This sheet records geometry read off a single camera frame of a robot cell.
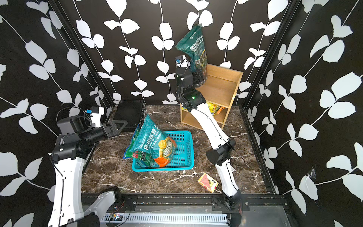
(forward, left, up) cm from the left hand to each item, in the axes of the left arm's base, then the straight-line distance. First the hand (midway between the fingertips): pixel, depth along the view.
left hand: (122, 123), depth 65 cm
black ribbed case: (+37, +13, -31) cm, 50 cm away
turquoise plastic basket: (-6, -29, -34) cm, 45 cm away
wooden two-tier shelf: (+30, -54, -4) cm, 61 cm away
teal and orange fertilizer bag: (0, -11, -15) cm, 19 cm away
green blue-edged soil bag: (-8, -7, -23) cm, 25 cm away
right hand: (+24, -34, +15) cm, 44 cm away
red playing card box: (-20, -43, -33) cm, 57 cm away
